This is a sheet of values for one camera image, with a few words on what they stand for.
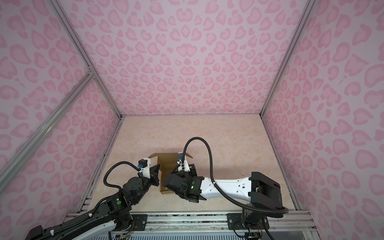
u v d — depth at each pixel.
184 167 0.63
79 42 0.80
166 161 0.84
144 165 0.65
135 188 0.56
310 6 0.69
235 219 0.74
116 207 0.57
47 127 0.64
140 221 0.74
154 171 0.71
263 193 0.41
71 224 0.49
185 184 0.56
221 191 0.46
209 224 0.73
